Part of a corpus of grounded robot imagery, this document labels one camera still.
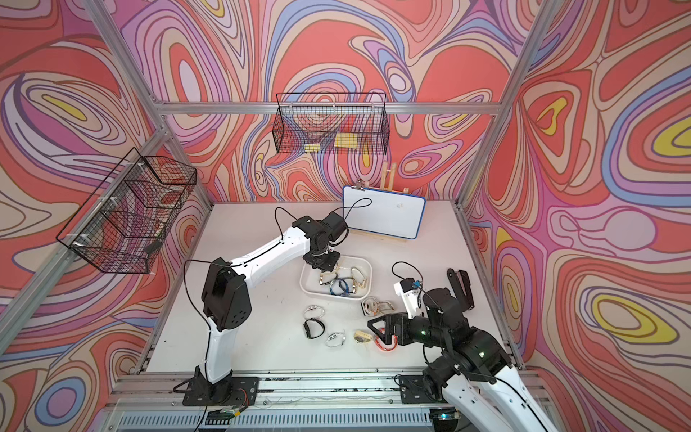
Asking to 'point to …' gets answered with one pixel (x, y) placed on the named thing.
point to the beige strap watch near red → (361, 337)
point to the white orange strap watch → (371, 306)
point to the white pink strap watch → (314, 311)
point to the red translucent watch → (386, 347)
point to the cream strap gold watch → (357, 278)
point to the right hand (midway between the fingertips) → (382, 331)
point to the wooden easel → (387, 183)
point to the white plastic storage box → (315, 284)
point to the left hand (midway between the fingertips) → (329, 267)
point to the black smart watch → (308, 330)
